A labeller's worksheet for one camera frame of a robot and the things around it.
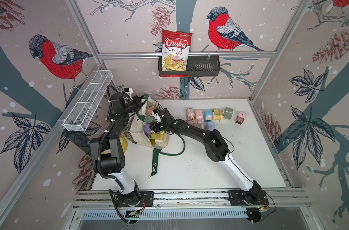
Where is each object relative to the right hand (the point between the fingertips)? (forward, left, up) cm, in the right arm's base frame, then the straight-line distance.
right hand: (149, 127), depth 95 cm
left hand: (+9, -2, +21) cm, 23 cm away
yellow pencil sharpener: (-5, -6, -3) cm, 8 cm away
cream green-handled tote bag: (-7, +4, +9) cm, 12 cm away
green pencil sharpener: (+15, -56, -2) cm, 58 cm away
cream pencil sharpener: (+4, -35, -2) cm, 35 cm away
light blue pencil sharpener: (+3, -42, -1) cm, 42 cm away
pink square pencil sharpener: (+12, -64, -2) cm, 66 cm away
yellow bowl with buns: (-12, +15, -3) cm, 20 cm away
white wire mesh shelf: (-11, +31, +23) cm, 40 cm away
